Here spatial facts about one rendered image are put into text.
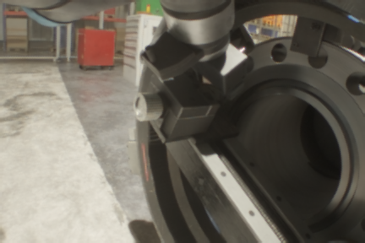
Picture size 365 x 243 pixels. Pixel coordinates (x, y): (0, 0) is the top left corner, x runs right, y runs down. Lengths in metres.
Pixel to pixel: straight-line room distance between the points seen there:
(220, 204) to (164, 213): 0.24
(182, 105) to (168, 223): 0.34
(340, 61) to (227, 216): 0.30
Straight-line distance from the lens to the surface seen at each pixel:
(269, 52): 0.50
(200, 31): 0.31
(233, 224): 0.41
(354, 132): 0.43
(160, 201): 0.63
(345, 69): 0.43
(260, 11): 0.44
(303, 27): 0.46
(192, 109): 0.37
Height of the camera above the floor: 0.79
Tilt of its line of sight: 18 degrees down
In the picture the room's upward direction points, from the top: 7 degrees clockwise
